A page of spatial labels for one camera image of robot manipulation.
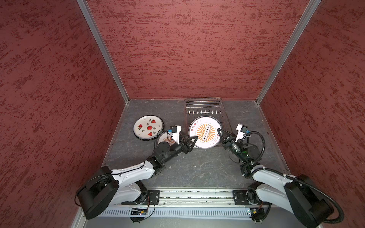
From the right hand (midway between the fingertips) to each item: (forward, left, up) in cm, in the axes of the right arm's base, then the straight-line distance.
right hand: (215, 131), depth 74 cm
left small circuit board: (-32, +42, -25) cm, 58 cm away
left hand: (-2, +11, -3) cm, 12 cm away
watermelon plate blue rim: (+26, +44, -19) cm, 54 cm away
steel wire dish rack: (+37, -7, -22) cm, 44 cm away
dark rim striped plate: (+15, +43, -21) cm, 50 cm away
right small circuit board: (-33, -18, -25) cm, 46 cm away
